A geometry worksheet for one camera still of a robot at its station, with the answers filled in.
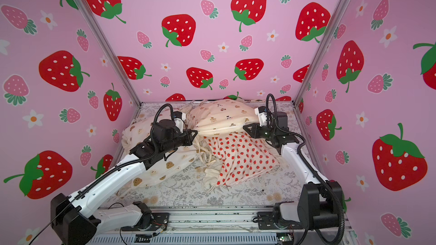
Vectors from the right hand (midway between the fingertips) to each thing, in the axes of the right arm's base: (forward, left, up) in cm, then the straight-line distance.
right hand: (242, 128), depth 80 cm
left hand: (-5, +20, +3) cm, 21 cm away
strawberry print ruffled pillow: (-8, -1, -14) cm, 16 cm away
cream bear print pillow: (+5, +11, +3) cm, 12 cm away
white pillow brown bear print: (-14, +33, -15) cm, 39 cm away
